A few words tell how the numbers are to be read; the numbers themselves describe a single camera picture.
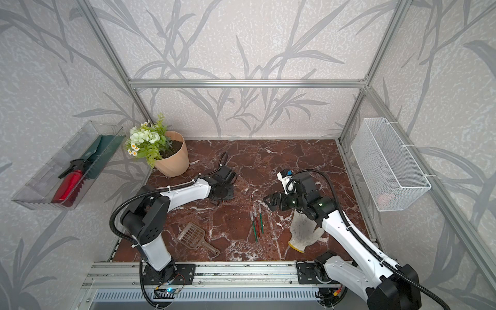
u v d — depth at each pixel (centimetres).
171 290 70
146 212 51
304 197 58
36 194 58
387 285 38
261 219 89
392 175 61
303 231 85
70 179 60
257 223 87
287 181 69
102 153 67
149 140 79
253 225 87
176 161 91
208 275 75
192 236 83
